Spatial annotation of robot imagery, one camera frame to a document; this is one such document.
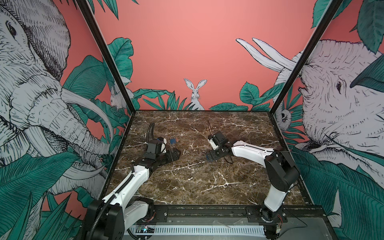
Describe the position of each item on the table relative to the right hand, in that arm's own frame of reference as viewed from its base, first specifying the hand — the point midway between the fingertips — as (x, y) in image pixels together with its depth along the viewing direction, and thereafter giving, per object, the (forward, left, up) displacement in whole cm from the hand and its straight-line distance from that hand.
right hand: (211, 152), depth 92 cm
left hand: (-4, +21, +8) cm, 23 cm away
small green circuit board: (-39, +35, -3) cm, 53 cm away
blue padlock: (+12, +27, -5) cm, 30 cm away
